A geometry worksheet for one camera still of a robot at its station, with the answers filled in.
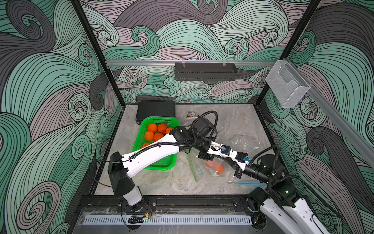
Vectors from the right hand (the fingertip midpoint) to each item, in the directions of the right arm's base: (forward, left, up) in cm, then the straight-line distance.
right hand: (223, 157), depth 65 cm
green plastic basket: (+31, +46, -15) cm, 58 cm away
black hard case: (+54, +39, -24) cm, 71 cm away
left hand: (+3, +1, +2) cm, 4 cm away
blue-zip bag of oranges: (-6, -17, -22) cm, 28 cm away
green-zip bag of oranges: (+1, +9, -23) cm, 25 cm away
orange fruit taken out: (+30, +40, -17) cm, 53 cm away
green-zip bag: (+1, -1, -16) cm, 16 cm away
